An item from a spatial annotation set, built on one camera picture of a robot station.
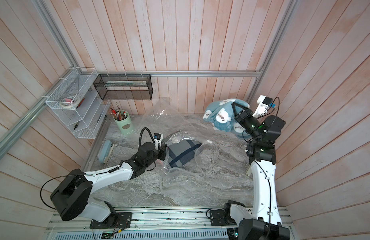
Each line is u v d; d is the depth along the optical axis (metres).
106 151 0.94
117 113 0.94
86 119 0.80
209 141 0.82
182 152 0.88
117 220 0.72
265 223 0.37
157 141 0.71
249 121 0.55
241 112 0.57
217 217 0.74
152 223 0.73
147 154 0.65
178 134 0.86
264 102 0.54
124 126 1.02
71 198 0.42
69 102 0.74
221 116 0.61
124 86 1.03
